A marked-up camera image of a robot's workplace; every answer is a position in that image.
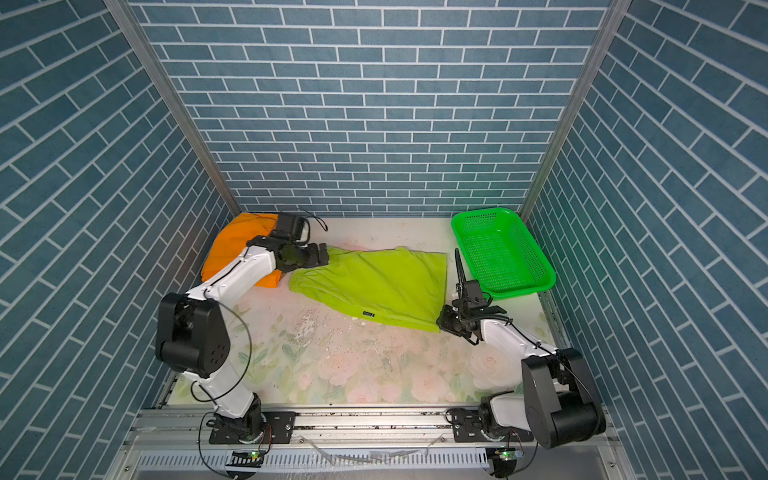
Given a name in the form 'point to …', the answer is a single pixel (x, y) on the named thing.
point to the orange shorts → (231, 240)
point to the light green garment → (405, 285)
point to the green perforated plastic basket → (496, 248)
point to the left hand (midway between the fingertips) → (317, 257)
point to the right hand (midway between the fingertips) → (437, 317)
